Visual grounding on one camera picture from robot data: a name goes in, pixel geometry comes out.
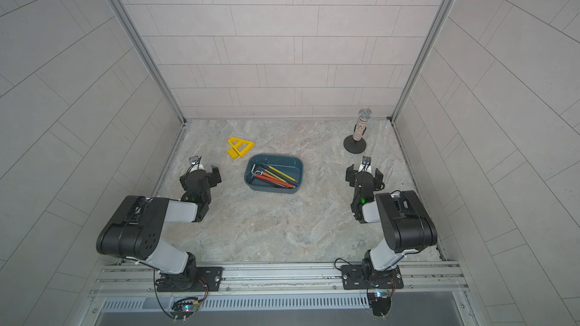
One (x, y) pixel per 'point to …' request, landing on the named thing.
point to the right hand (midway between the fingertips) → (364, 163)
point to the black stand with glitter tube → (356, 143)
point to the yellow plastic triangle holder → (239, 147)
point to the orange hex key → (269, 176)
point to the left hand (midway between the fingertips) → (206, 165)
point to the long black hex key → (279, 174)
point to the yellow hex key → (282, 173)
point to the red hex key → (279, 183)
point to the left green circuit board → (184, 308)
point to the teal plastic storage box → (290, 164)
